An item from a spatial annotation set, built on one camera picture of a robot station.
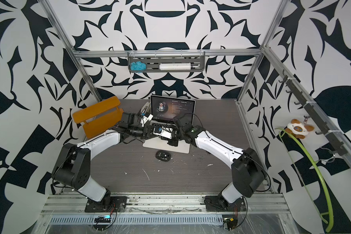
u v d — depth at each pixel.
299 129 0.60
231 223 0.71
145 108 1.11
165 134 0.70
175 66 0.90
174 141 0.73
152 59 0.94
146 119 0.80
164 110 1.01
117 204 0.75
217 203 0.73
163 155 0.89
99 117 1.00
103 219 0.73
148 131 0.75
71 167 0.46
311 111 0.57
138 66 0.91
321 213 0.54
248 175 0.43
